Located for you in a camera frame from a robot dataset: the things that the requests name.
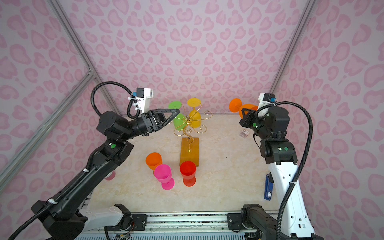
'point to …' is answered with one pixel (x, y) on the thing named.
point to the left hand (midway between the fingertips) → (176, 112)
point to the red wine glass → (188, 169)
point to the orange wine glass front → (153, 159)
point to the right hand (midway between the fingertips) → (242, 108)
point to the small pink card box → (244, 133)
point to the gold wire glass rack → (189, 151)
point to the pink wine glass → (163, 173)
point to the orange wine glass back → (236, 105)
